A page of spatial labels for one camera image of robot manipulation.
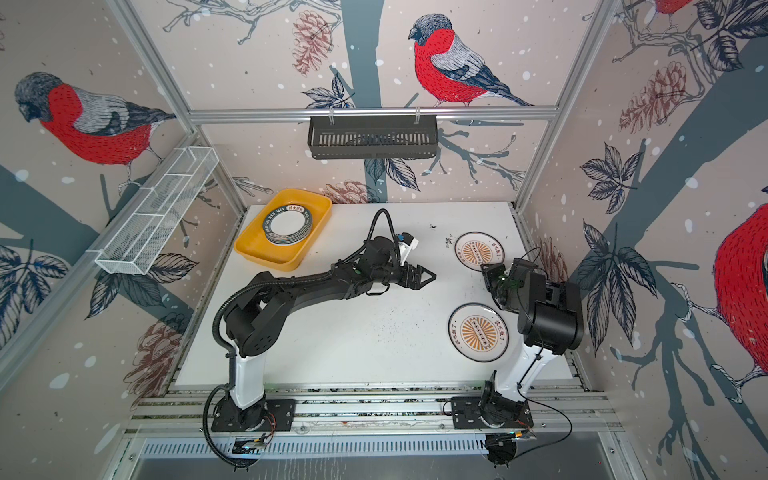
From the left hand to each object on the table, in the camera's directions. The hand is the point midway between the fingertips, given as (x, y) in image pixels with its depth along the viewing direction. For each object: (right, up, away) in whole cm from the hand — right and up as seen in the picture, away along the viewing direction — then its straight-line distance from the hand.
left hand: (428, 275), depth 83 cm
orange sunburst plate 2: (+16, -18, +4) cm, 24 cm away
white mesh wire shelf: (-74, +18, -6) cm, 76 cm away
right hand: (+21, 0, +15) cm, 26 cm away
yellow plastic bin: (-62, +9, +24) cm, 67 cm away
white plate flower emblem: (-49, +9, +24) cm, 55 cm away
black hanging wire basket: (-18, +46, +23) cm, 55 cm away
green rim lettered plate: (-50, +16, +28) cm, 60 cm away
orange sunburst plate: (+22, +6, +24) cm, 33 cm away
